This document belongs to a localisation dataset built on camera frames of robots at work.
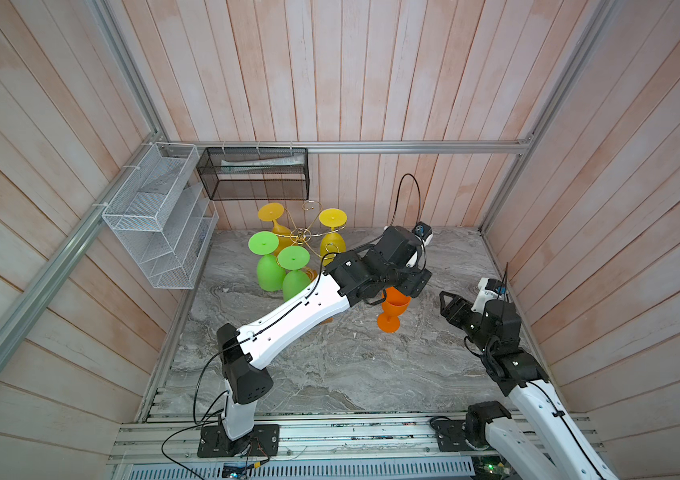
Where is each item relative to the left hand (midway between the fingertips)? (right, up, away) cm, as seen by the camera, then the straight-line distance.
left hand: (410, 271), depth 69 cm
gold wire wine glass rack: (-23, +9, +15) cm, 29 cm away
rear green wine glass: (-35, 0, +7) cm, 36 cm away
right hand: (+13, -7, +10) cm, 17 cm away
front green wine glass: (-28, +3, -1) cm, 28 cm away
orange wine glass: (-1, -10, +12) cm, 16 cm away
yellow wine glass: (-19, +7, +12) cm, 23 cm away
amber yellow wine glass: (-35, +16, +11) cm, 40 cm away
